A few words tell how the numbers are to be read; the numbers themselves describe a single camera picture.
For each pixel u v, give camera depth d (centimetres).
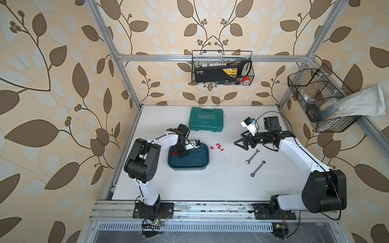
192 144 84
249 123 73
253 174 86
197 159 98
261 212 73
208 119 108
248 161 91
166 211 74
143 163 49
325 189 42
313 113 67
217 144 99
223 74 84
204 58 91
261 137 72
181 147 81
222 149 96
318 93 81
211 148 97
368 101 57
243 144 74
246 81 87
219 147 97
